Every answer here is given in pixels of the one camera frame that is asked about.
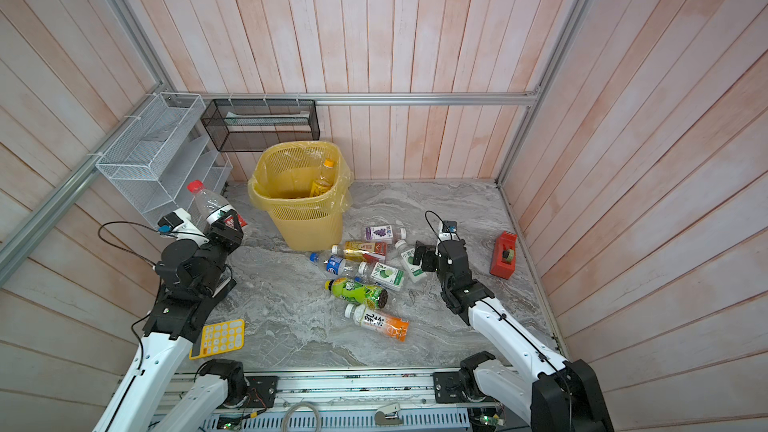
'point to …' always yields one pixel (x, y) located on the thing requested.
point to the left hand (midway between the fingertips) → (235, 220)
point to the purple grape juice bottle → (384, 233)
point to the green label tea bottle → (356, 291)
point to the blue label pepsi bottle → (337, 265)
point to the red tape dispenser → (503, 259)
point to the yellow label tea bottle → (321, 186)
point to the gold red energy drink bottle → (368, 251)
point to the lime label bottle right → (414, 271)
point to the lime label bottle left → (384, 275)
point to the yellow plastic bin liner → (283, 173)
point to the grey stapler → (388, 415)
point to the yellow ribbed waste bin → (309, 226)
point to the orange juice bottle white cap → (389, 325)
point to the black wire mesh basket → (245, 125)
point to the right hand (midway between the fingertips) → (432, 242)
